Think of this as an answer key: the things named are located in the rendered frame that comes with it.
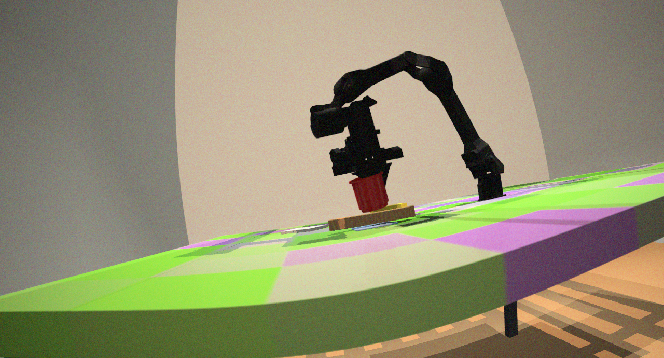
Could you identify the translucent red cup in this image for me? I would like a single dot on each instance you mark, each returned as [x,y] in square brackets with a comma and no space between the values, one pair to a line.
[370,193]

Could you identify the yellow rectangular block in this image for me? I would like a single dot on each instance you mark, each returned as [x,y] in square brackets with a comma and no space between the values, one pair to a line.
[389,207]

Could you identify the brown wooden plank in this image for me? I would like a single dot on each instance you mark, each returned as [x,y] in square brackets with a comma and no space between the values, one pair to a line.
[371,218]

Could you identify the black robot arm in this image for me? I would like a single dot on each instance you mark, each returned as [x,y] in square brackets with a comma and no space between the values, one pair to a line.
[331,118]

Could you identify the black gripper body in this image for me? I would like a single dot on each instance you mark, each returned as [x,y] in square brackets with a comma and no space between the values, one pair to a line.
[365,144]

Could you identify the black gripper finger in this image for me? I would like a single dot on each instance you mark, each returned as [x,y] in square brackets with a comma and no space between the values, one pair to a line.
[385,168]
[367,173]

